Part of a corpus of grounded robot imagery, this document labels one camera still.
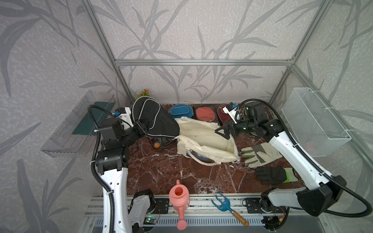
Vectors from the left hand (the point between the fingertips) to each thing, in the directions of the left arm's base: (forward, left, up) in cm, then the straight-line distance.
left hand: (150, 121), depth 64 cm
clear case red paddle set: (+34, -30, -33) cm, 56 cm away
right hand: (+3, -33, -7) cm, 34 cm away
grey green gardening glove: (0, -62, -33) cm, 71 cm away
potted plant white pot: (+41, +17, -19) cm, 48 cm away
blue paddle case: (+36, -7, -32) cm, 48 cm away
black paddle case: (+2, -1, -1) cm, 3 cm away
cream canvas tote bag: (-1, -22, -17) cm, 27 cm away
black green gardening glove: (-13, -67, -34) cm, 76 cm away
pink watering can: (-26, -13, -24) cm, 38 cm away
